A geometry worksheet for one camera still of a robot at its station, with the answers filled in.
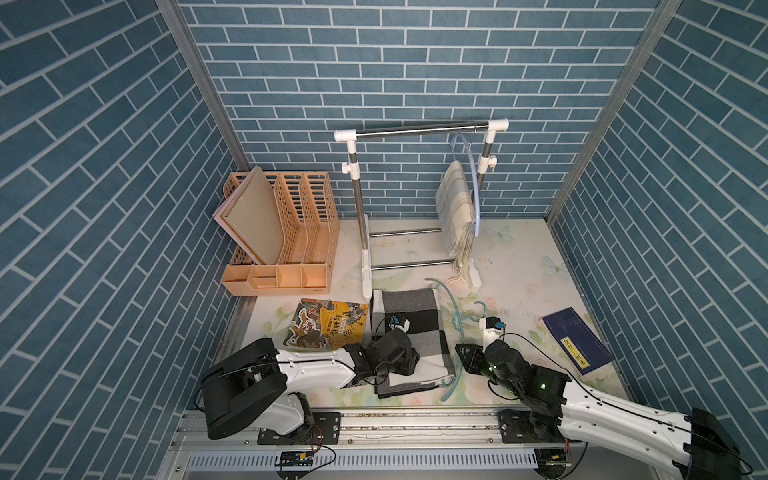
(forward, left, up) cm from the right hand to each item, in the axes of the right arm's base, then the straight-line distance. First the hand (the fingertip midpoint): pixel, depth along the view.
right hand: (457, 350), depth 80 cm
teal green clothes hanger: (+10, 0, 0) cm, 10 cm away
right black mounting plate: (-16, -15, -5) cm, 22 cm away
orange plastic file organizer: (+35, +51, -4) cm, 62 cm away
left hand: (-3, +10, -4) cm, 11 cm away
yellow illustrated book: (+7, +40, -5) cm, 41 cm away
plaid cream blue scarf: (+30, +2, +21) cm, 36 cm away
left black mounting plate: (-20, +32, -6) cm, 39 cm away
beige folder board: (+34, +67, +13) cm, 76 cm away
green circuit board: (-26, +39, -9) cm, 48 cm away
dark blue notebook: (+9, -38, -7) cm, 39 cm away
